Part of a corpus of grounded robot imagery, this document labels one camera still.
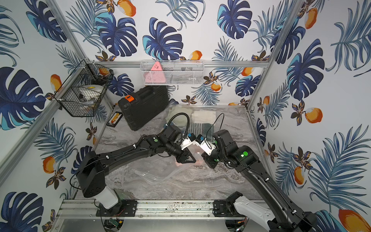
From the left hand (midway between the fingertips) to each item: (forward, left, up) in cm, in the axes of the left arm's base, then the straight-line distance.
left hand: (194, 158), depth 72 cm
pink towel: (+1, -1, +4) cm, 4 cm away
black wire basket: (+29, +67, +12) cm, 74 cm away
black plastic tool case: (+31, +37, +2) cm, 48 cm away
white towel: (+44, -7, -19) cm, 49 cm away
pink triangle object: (+46, +27, +16) cm, 55 cm away
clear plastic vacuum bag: (-1, +19, -18) cm, 26 cm away
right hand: (+2, -5, +3) cm, 6 cm away
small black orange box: (+36, +61, -18) cm, 73 cm away
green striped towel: (+29, -5, -14) cm, 33 cm away
